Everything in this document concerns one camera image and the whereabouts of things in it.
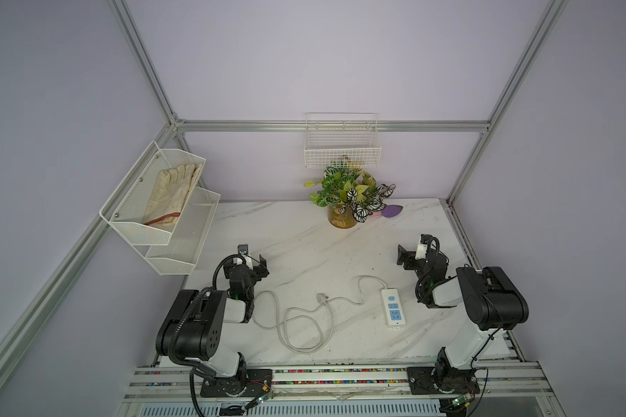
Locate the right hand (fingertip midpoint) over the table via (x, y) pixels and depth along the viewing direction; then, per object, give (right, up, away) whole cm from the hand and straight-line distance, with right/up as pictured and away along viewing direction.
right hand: (412, 249), depth 98 cm
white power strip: (-11, -19, -12) cm, 25 cm away
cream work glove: (-82, +21, -18) cm, 87 cm away
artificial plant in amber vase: (-25, +20, -8) cm, 33 cm away
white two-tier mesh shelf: (-87, +1, -8) cm, 88 cm away
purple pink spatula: (-4, +16, +20) cm, 25 cm away
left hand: (-63, -4, -4) cm, 63 cm away
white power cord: (-35, -18, -10) cm, 40 cm away
